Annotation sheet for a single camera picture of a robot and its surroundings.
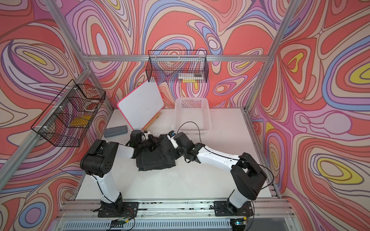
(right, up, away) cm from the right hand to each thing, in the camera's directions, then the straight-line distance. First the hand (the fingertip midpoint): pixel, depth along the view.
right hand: (174, 152), depth 85 cm
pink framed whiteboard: (-19, +28, -1) cm, 34 cm away
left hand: (-7, +7, +8) cm, 13 cm away
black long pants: (-6, -3, +3) cm, 8 cm away
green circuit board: (-27, -33, -14) cm, 45 cm away
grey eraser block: (-44, +11, +17) cm, 48 cm away
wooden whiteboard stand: (-18, +19, +22) cm, 34 cm away
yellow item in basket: (-46, +19, -13) cm, 52 cm away
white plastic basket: (+12, +23, +31) cm, 41 cm away
